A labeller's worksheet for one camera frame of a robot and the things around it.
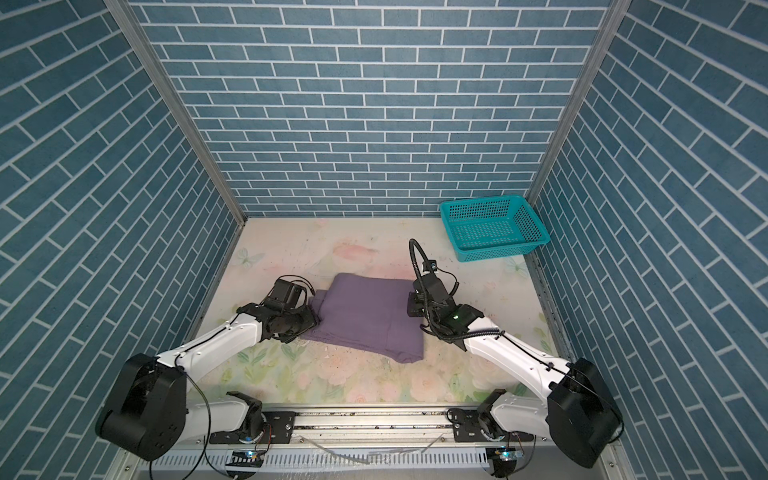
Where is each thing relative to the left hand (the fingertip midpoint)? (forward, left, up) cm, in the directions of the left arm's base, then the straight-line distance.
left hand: (320, 324), depth 88 cm
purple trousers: (+4, -15, 0) cm, 16 cm away
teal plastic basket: (+44, -62, -2) cm, 76 cm away
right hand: (+5, -28, +10) cm, 30 cm away
